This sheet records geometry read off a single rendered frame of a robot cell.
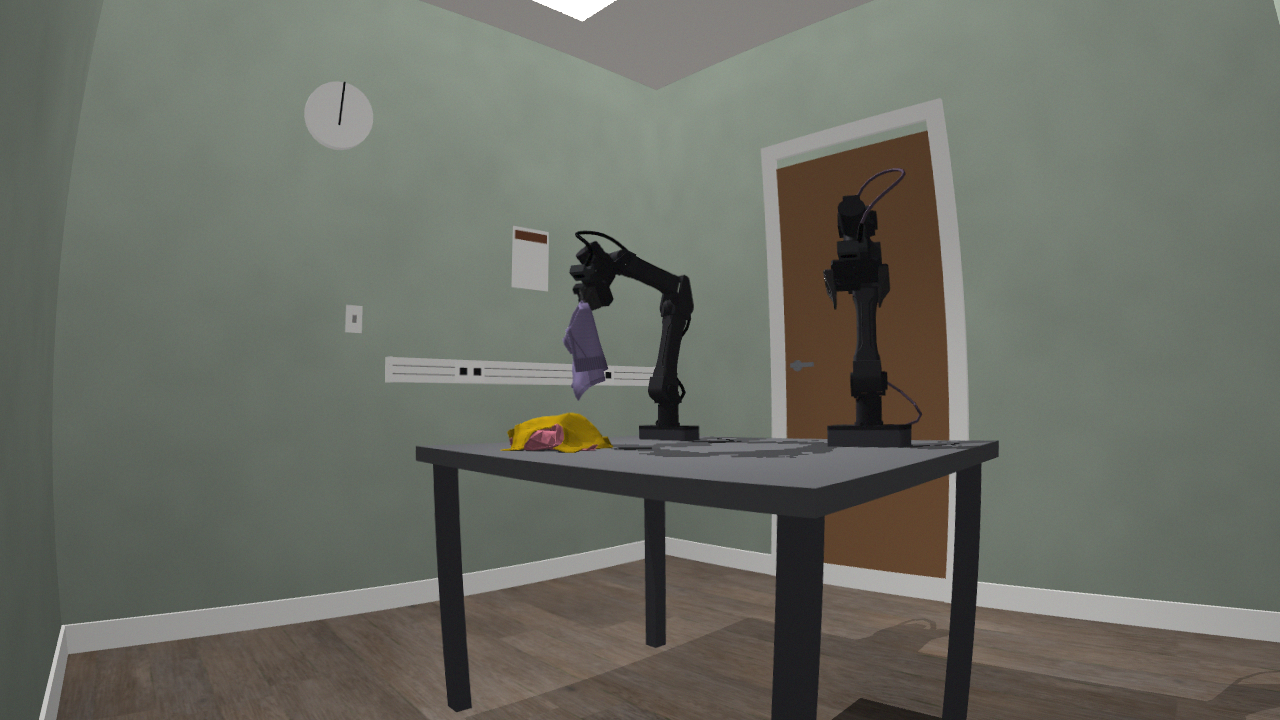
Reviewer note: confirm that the yellow cloth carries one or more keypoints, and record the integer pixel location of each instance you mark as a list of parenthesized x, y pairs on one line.
[(579, 433)]

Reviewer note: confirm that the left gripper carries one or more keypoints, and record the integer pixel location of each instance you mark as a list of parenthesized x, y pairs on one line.
[(849, 274)]

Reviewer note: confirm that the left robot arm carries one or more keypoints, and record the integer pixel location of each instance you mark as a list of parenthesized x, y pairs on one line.
[(866, 375)]

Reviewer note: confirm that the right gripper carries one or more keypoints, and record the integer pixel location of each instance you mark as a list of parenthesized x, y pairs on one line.
[(598, 292)]

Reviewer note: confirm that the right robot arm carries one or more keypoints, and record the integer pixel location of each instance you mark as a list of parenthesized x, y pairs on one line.
[(663, 385)]

